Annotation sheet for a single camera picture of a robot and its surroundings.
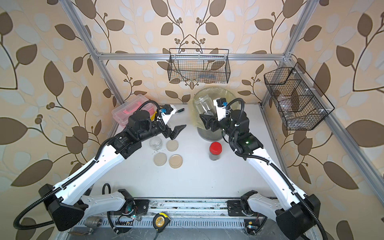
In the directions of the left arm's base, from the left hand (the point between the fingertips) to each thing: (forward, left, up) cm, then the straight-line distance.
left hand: (175, 115), depth 67 cm
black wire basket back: (+45, -15, -2) cm, 47 cm away
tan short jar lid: (-6, +3, -37) cm, 38 cm away
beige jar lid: (+4, +6, -36) cm, 37 cm away
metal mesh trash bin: (+9, -23, -31) cm, 39 cm away
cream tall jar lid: (-4, +13, -37) cm, 40 cm away
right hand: (+4, -15, -1) cm, 16 cm away
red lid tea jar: (-5, -20, -24) cm, 32 cm away
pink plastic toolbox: (+22, +41, -25) cm, 53 cm away
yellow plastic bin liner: (+27, -26, -10) cm, 38 cm away
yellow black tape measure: (-37, +7, -32) cm, 50 cm away
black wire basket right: (+8, -62, -1) cm, 62 cm away
